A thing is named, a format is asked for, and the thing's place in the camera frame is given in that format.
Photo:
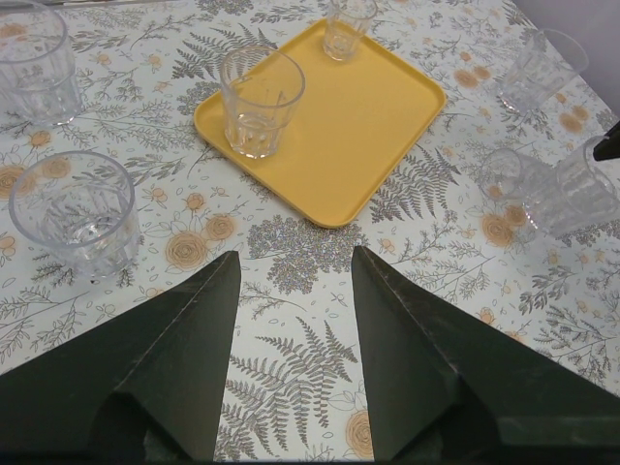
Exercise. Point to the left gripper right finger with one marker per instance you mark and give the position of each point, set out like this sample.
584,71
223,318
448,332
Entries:
445,388

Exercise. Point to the yellow plastic tray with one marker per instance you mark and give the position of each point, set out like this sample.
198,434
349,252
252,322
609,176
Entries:
354,124

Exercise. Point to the floral patterned table mat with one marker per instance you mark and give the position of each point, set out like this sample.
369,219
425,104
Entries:
294,383

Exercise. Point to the small clear glass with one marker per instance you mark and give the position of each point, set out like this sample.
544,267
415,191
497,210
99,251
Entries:
347,21

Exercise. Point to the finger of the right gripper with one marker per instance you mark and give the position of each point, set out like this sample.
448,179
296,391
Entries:
609,147

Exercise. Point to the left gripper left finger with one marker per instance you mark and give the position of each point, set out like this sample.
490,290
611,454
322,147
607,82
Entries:
147,384

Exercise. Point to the clear glass left edge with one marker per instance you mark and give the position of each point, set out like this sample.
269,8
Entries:
38,69

